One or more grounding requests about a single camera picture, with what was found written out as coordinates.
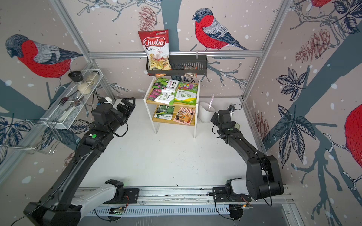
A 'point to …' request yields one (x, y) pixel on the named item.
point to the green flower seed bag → (187, 92)
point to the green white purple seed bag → (162, 95)
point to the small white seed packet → (173, 84)
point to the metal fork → (65, 99)
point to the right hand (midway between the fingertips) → (220, 116)
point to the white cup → (205, 115)
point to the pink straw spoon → (211, 101)
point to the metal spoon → (77, 103)
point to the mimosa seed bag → (160, 83)
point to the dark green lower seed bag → (164, 112)
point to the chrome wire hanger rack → (29, 134)
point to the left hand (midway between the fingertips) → (135, 99)
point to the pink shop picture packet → (184, 115)
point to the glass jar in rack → (93, 78)
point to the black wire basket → (182, 65)
